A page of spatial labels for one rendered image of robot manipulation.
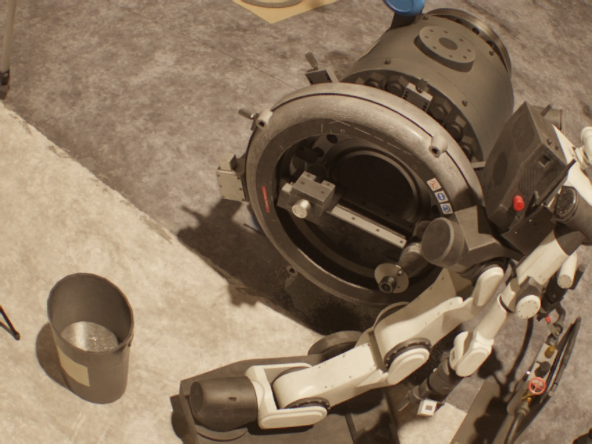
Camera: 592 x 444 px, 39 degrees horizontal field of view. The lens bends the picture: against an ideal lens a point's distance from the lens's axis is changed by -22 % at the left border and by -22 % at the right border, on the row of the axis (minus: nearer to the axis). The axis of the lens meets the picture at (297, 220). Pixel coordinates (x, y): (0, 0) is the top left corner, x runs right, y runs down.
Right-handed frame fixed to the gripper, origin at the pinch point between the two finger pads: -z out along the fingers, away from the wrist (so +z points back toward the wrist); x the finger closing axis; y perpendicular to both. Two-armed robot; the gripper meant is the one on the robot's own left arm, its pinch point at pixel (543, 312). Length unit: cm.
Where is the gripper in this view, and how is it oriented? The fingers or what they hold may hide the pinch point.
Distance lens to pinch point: 304.3
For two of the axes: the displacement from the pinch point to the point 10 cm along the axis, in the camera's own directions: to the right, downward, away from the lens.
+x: 8.1, -3.0, 5.0
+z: 1.9, -6.7, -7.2
